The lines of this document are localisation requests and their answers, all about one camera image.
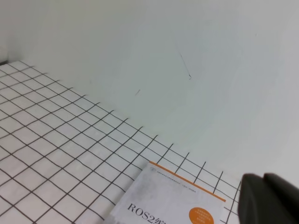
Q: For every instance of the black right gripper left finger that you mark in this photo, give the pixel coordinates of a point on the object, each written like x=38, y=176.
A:
x=258, y=203

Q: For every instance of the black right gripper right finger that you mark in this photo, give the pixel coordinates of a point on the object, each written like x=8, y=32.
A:
x=287, y=193

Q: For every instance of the white orange ROS2 book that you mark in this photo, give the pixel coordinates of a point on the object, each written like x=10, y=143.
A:
x=159, y=196

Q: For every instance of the white grid tablecloth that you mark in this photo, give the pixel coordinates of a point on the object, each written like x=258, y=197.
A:
x=65, y=159

